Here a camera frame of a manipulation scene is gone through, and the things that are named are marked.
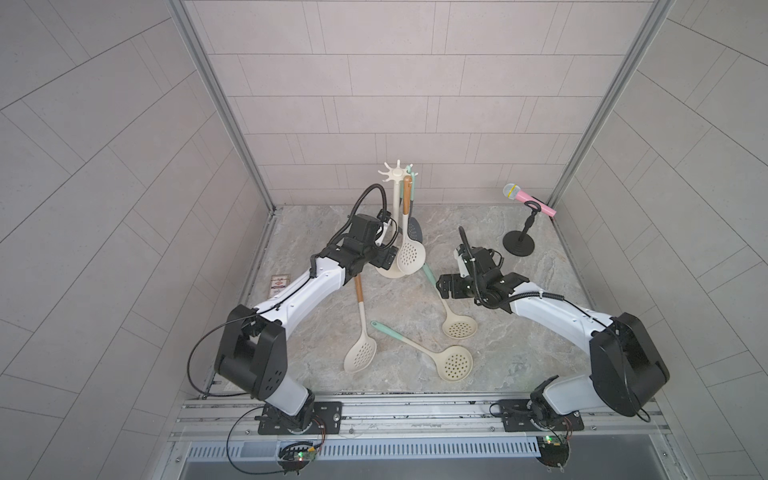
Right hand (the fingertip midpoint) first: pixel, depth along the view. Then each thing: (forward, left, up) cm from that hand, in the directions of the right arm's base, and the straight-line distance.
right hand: (447, 283), depth 88 cm
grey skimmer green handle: (+16, +9, +6) cm, 19 cm away
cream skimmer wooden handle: (-16, +25, -5) cm, 30 cm away
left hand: (+10, +19, +10) cm, 23 cm away
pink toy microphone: (+23, -24, +14) cm, 36 cm away
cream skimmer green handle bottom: (-21, +1, -6) cm, 22 cm away
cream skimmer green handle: (-11, -1, -6) cm, 13 cm away
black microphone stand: (+17, -30, -6) cm, 35 cm away
